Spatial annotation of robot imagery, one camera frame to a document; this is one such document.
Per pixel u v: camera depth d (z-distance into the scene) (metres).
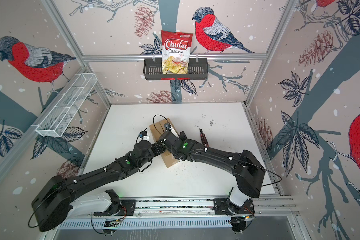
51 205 0.40
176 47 0.83
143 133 0.75
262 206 0.75
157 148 0.72
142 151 0.62
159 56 0.92
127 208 0.73
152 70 0.95
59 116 0.73
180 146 0.59
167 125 0.69
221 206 0.74
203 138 1.00
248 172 0.43
